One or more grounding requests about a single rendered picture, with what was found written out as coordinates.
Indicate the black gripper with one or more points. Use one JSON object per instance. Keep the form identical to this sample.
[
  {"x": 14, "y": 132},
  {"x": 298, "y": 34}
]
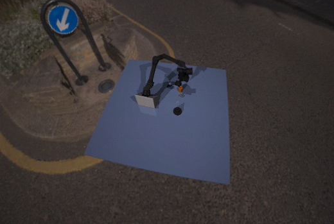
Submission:
[{"x": 179, "y": 83}]

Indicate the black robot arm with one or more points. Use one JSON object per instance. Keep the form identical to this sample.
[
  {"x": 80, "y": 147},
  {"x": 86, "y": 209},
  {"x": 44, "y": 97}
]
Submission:
[{"x": 155, "y": 60}]

